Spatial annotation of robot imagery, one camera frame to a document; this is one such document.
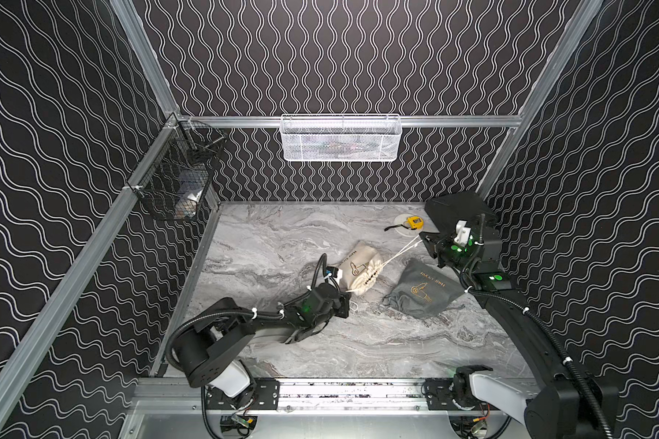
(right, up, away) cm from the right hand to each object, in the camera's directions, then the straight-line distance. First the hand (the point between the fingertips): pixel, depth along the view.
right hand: (420, 229), depth 78 cm
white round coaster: (+6, -1, +32) cm, 32 cm away
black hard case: (+21, +8, +32) cm, 39 cm away
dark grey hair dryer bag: (+4, -19, +10) cm, 22 cm away
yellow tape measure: (+9, +3, +33) cm, 34 cm away
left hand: (-18, -20, +8) cm, 28 cm away
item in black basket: (-70, +7, +6) cm, 70 cm away
